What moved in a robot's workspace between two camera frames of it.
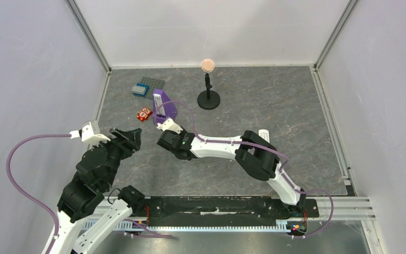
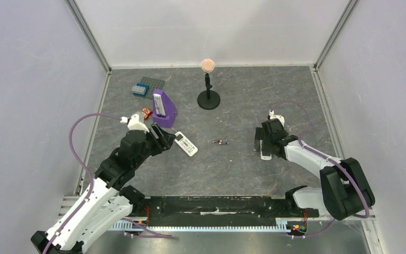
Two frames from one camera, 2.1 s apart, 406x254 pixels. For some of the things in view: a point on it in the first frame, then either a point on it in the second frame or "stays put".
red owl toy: [144, 114] stays put
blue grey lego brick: [140, 90] stays put
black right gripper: [165, 139] to [264, 139]
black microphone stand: [209, 99] stays put
